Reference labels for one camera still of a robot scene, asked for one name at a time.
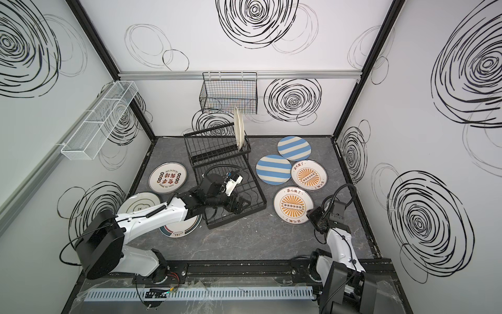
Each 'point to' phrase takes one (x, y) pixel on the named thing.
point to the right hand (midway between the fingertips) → (309, 213)
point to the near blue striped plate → (274, 169)
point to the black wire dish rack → (216, 150)
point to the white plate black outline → (138, 201)
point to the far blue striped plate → (295, 148)
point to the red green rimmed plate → (181, 229)
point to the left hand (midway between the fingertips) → (244, 199)
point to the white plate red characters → (167, 178)
